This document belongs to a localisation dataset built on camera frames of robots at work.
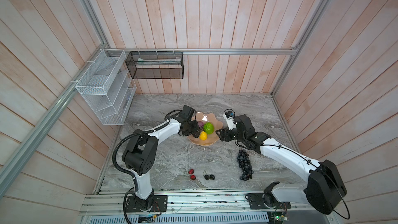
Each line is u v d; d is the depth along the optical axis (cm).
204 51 98
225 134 74
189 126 82
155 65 105
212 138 93
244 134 64
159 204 73
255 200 73
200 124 96
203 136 93
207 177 80
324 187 41
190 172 82
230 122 73
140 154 49
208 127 93
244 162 83
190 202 75
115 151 44
